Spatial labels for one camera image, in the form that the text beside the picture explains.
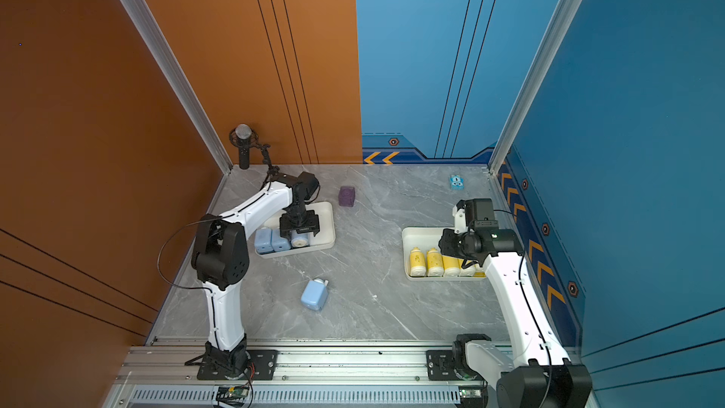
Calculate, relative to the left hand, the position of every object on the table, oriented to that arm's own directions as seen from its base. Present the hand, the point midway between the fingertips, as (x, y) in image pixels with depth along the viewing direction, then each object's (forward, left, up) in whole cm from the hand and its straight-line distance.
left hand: (308, 231), depth 94 cm
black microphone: (+27, +24, +18) cm, 40 cm away
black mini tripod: (+26, +18, +2) cm, 31 cm away
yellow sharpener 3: (-14, -50, 0) cm, 52 cm away
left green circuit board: (-44, +14, -8) cm, 47 cm away
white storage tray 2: (+2, -41, -9) cm, 42 cm away
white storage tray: (-1, -5, -4) cm, 7 cm away
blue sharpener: (-5, +8, +1) cm, 10 cm away
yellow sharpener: (-12, -35, +2) cm, 37 cm away
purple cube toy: (+17, -11, -2) cm, 20 cm away
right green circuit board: (-43, -47, -6) cm, 64 cm away
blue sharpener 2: (-5, +2, +2) cm, 5 cm away
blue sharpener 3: (-21, -6, +1) cm, 22 cm away
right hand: (-10, -42, +11) cm, 45 cm away
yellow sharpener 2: (-12, -40, +3) cm, 42 cm away
